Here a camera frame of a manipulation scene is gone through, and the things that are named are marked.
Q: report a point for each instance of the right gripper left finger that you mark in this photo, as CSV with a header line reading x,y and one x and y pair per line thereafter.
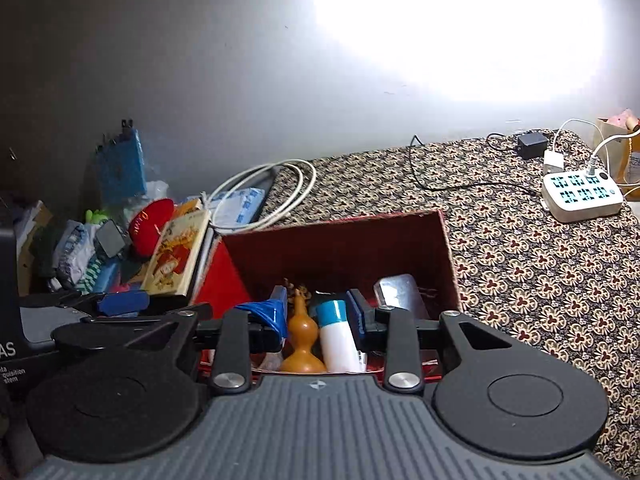
x,y
251,328

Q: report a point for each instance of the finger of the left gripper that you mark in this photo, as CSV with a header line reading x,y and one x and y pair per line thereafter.
x,y
117,305

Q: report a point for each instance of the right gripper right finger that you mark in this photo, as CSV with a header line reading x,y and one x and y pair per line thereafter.
x,y
391,331

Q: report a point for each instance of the clear plastic case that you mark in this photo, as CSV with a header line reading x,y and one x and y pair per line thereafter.
x,y
401,292

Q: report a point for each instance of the white bottle blue cap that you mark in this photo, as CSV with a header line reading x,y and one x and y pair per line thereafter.
x,y
339,351

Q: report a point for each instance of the brown wooden gourd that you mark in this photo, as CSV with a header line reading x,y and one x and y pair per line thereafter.
x,y
303,333

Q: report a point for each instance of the yellow illustrated book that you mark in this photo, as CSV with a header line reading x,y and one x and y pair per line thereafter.
x,y
173,262

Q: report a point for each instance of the pine cone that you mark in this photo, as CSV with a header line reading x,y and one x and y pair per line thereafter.
x,y
296,290

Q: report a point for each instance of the red round plush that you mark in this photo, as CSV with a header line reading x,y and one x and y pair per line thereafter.
x,y
147,226

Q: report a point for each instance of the red cardboard storage box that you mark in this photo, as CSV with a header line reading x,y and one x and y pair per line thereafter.
x,y
344,258

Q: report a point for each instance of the blue standing pouch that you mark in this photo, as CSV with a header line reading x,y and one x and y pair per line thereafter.
x,y
120,166

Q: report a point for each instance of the floral patterned tablecloth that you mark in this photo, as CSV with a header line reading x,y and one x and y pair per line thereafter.
x,y
571,290

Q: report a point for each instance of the white power strip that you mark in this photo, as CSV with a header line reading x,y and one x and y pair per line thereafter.
x,y
581,195

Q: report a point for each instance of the black power adapter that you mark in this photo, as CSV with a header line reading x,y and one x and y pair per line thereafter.
x,y
531,145

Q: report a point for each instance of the white usb charger plug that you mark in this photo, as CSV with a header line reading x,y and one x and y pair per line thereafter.
x,y
553,162

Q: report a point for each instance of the gold paper gift bag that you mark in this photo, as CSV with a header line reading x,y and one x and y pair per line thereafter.
x,y
623,154

